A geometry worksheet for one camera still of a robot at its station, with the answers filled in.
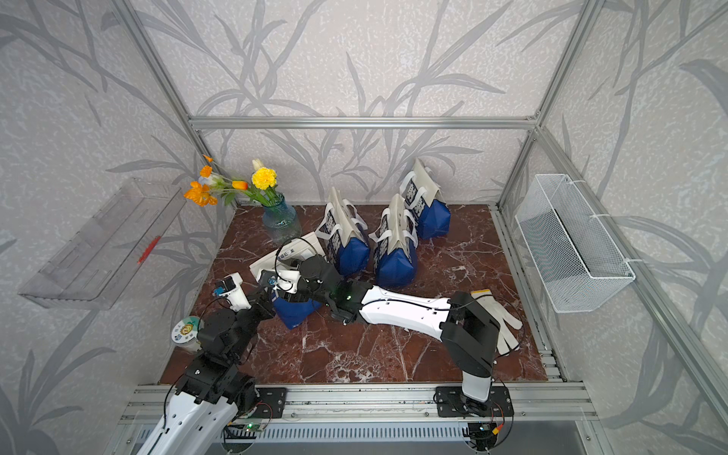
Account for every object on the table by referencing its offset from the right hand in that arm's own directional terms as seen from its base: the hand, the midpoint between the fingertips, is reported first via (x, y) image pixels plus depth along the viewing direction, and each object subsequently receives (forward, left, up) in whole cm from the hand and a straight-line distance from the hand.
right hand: (281, 263), depth 72 cm
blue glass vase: (+26, +10, -14) cm, 31 cm away
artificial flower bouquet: (+29, +29, +1) cm, 41 cm away
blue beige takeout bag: (-6, +1, -16) cm, 17 cm away
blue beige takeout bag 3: (+8, -30, -1) cm, 31 cm away
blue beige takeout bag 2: (+13, -14, -4) cm, 20 cm away
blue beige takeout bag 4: (+29, -41, -8) cm, 51 cm away
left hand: (-2, +3, -6) cm, 7 cm away
